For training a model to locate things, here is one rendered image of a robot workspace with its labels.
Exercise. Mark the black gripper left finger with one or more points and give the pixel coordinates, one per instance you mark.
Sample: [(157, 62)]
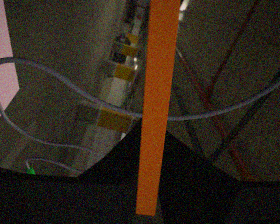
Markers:
[(106, 193)]

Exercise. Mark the orange long bar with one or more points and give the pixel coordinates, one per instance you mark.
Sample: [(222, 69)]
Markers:
[(162, 33)]

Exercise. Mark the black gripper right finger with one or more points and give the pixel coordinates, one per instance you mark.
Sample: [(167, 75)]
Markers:
[(193, 191)]

